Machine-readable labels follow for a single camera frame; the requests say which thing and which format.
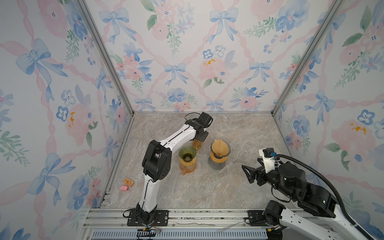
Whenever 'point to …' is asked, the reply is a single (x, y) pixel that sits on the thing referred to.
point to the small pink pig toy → (123, 187)
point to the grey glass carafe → (216, 166)
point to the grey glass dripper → (218, 156)
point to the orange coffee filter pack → (197, 144)
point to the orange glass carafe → (187, 169)
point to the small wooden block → (128, 182)
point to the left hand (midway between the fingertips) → (200, 133)
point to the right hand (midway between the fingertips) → (250, 162)
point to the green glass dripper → (187, 153)
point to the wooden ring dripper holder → (217, 160)
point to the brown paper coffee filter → (220, 147)
